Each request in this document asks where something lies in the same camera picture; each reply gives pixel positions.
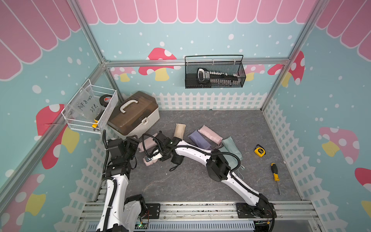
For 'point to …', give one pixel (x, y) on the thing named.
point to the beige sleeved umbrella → (179, 130)
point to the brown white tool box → (135, 115)
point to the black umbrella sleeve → (176, 159)
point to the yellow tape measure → (260, 151)
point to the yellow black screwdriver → (274, 169)
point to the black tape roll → (105, 99)
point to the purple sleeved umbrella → (196, 138)
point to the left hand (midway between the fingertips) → (137, 141)
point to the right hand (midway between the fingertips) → (158, 151)
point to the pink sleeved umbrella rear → (211, 134)
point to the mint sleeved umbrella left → (232, 161)
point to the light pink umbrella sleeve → (147, 143)
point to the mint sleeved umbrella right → (232, 147)
